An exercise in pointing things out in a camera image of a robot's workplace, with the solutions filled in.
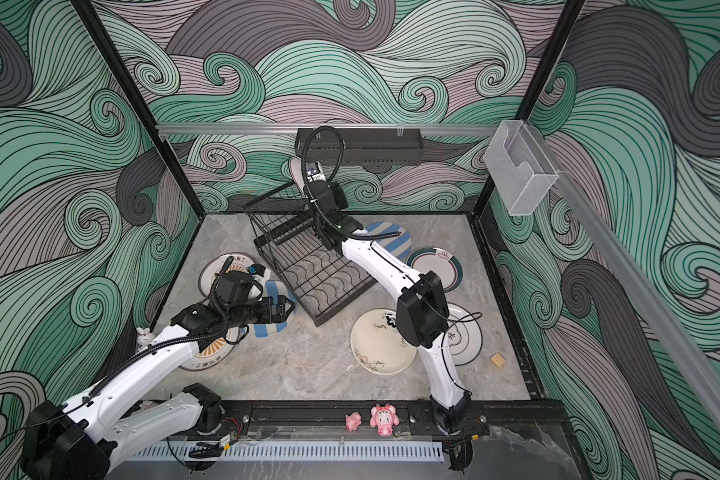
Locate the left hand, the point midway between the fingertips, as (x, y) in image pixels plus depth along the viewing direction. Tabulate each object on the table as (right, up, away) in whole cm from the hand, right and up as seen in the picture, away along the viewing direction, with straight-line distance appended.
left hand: (283, 303), depth 80 cm
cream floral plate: (+27, -14, +6) cm, 31 cm away
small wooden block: (+60, -16, +2) cm, 62 cm away
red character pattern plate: (+2, +39, +10) cm, 41 cm away
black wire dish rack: (-4, +13, +26) cm, 29 cm away
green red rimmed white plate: (+51, +9, +25) cm, 57 cm away
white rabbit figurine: (-38, -10, 0) cm, 39 cm away
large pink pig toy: (+27, -26, -8) cm, 38 cm away
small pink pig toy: (+19, -27, -9) cm, 34 cm away
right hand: (+13, +33, +4) cm, 36 cm away
